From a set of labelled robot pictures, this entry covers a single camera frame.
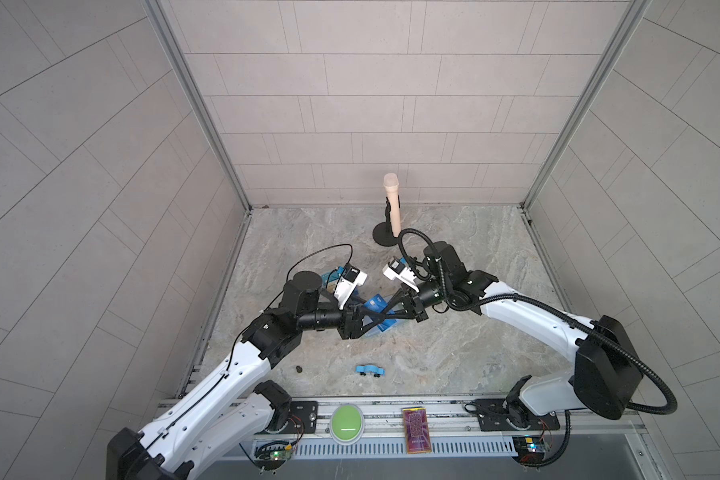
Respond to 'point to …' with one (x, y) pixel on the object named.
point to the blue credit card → (378, 303)
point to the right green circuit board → (529, 448)
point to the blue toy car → (371, 370)
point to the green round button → (347, 424)
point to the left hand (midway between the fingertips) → (382, 317)
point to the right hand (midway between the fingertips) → (387, 319)
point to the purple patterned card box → (417, 435)
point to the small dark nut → (299, 369)
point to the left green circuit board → (276, 455)
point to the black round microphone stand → (383, 232)
